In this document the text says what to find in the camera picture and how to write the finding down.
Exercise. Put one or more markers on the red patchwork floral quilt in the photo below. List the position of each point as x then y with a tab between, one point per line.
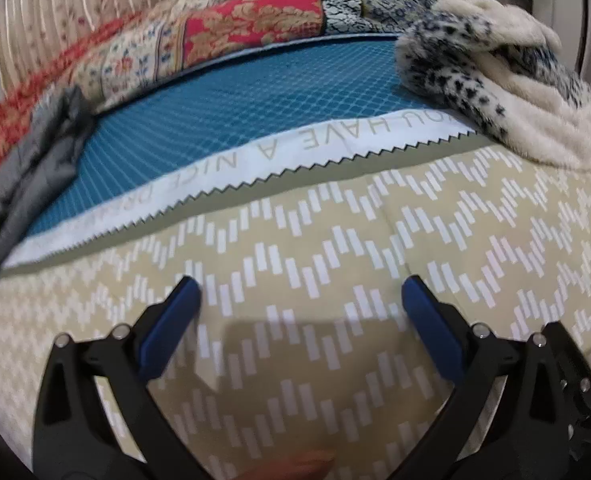
225	25

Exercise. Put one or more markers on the striped floral curtain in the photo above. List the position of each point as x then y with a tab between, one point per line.
75	5

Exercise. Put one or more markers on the spotted cream fleece blanket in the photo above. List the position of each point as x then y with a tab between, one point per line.
525	85

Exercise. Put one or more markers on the beige teal patterned bed sheet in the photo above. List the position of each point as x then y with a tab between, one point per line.
325	260

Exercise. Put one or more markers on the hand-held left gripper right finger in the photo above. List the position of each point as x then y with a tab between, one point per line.
430	325

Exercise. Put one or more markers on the grey puffer jacket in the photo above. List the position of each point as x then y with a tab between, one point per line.
30	175

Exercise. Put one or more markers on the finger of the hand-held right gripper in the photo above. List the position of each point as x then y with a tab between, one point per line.
575	375

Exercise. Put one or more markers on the white furniture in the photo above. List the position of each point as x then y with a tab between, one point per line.
570	10

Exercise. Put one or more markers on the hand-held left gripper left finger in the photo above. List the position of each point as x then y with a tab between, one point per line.
175	325

